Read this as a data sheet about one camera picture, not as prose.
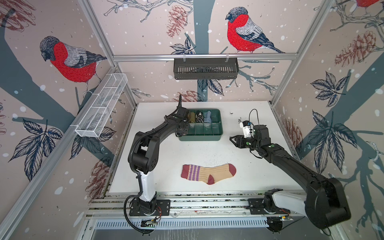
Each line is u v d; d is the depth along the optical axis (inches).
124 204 27.3
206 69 41.3
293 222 27.4
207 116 40.8
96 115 29.1
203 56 36.1
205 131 40.8
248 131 30.0
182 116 30.4
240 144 29.3
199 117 40.7
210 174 32.9
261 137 25.7
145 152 20.0
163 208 28.8
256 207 28.7
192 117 40.8
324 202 16.0
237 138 29.8
